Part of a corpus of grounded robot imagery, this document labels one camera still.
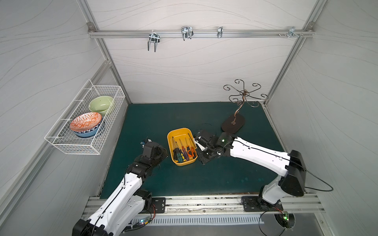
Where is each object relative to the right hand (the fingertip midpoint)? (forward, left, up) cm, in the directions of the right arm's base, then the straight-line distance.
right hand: (199, 156), depth 76 cm
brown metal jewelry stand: (+32, -26, -12) cm, 43 cm away
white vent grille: (-26, -1, -14) cm, 30 cm away
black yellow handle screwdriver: (+8, +15, -11) cm, 21 cm away
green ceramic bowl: (+17, +51, +21) cm, 57 cm away
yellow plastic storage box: (+18, +15, -13) cm, 27 cm away
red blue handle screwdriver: (+8, +10, -12) cm, 17 cm away
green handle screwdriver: (+4, +12, -10) cm, 16 cm away
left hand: (+4, +19, -3) cm, 20 cm away
